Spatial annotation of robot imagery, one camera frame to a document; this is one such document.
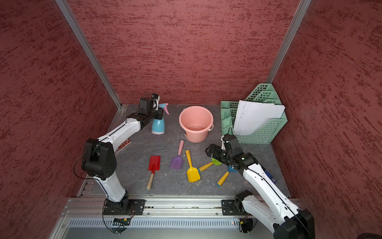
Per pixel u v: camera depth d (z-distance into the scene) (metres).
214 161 0.90
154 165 0.90
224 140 0.62
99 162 0.48
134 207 0.74
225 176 0.83
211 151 0.71
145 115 0.71
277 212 0.40
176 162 0.90
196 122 1.05
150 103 0.72
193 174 0.85
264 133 0.90
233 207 0.74
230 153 0.59
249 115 0.86
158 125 0.91
